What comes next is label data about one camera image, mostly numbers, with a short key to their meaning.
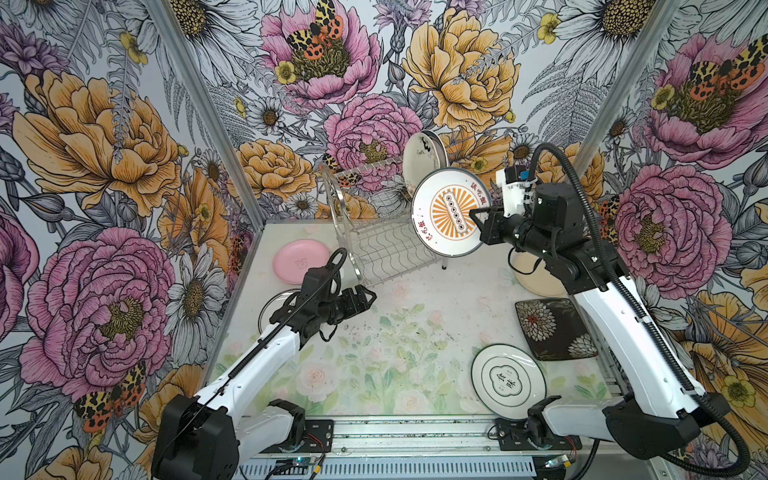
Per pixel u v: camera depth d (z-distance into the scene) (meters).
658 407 0.39
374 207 1.23
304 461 0.71
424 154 0.85
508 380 0.83
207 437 0.39
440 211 0.69
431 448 0.74
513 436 0.74
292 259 1.09
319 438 0.73
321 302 0.66
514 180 0.53
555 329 0.92
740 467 0.37
